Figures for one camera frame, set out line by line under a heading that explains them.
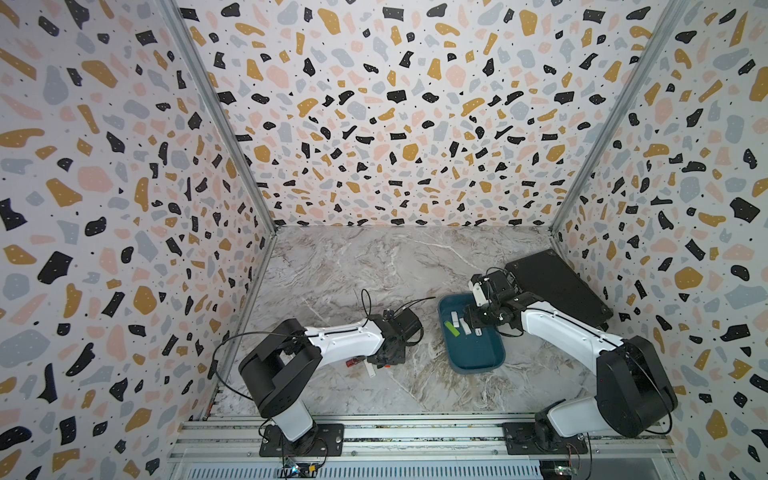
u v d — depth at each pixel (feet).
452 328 3.04
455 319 3.12
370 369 2.80
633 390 1.41
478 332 3.03
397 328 2.17
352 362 2.81
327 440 2.41
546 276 3.41
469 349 2.88
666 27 2.40
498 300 2.28
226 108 2.88
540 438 2.20
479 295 2.49
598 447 2.40
